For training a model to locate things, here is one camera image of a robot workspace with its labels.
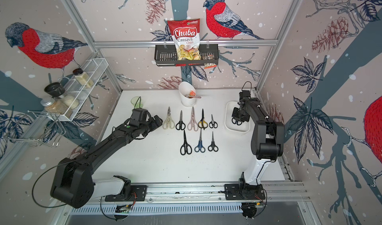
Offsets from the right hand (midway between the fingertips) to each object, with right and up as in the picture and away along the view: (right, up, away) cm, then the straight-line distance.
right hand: (236, 116), depth 95 cm
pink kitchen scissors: (-28, -7, +5) cm, 30 cm away
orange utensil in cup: (-29, +15, +12) cm, 34 cm away
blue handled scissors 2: (0, -3, -3) cm, 4 cm away
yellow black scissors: (-22, -6, +5) cm, 23 cm away
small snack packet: (-19, +32, -5) cm, 37 cm away
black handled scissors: (-14, -6, +5) cm, 16 cm away
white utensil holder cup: (-32, +15, +15) cm, 39 cm away
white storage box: (-4, -7, -1) cm, 8 cm away
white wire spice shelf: (-90, +17, -17) cm, 93 cm away
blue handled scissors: (-24, -19, -5) cm, 31 cm away
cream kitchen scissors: (-45, -5, +5) cm, 45 cm away
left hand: (-48, -2, -9) cm, 48 cm away
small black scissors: (-37, -7, +5) cm, 38 cm away
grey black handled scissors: (-16, -18, -5) cm, 25 cm away
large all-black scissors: (-32, -19, -6) cm, 38 cm away
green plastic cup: (-70, +10, +13) cm, 72 cm away
